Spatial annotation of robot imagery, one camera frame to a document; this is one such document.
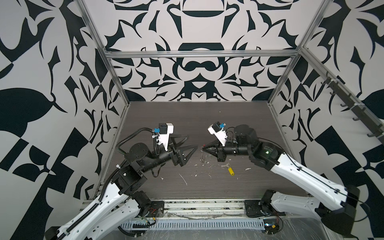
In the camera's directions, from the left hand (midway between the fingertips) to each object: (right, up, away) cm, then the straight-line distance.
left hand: (193, 139), depth 55 cm
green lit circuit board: (+36, -43, +16) cm, 58 cm away
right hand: (+5, -5, +8) cm, 11 cm away
